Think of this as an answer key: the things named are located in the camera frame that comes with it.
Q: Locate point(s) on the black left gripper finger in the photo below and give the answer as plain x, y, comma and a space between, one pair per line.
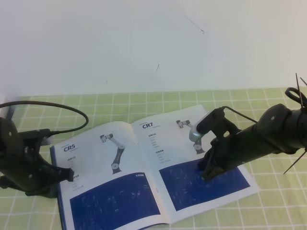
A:
47, 190
58, 174

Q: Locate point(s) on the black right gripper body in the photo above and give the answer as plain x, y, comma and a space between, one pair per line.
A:
234, 150

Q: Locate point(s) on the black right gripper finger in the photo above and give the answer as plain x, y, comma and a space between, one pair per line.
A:
205, 173
214, 172

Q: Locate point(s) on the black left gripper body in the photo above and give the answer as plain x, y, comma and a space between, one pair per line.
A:
19, 163

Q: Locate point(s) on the robot catalogue book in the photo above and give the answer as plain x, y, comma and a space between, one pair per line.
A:
134, 176

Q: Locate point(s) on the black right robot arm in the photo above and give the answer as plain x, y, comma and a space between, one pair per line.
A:
279, 130

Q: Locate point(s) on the green checkered tablecloth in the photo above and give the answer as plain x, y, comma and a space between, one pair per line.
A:
281, 203

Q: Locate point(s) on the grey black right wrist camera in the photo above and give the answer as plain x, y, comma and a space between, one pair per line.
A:
216, 122

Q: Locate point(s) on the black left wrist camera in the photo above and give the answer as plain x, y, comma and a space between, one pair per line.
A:
41, 137

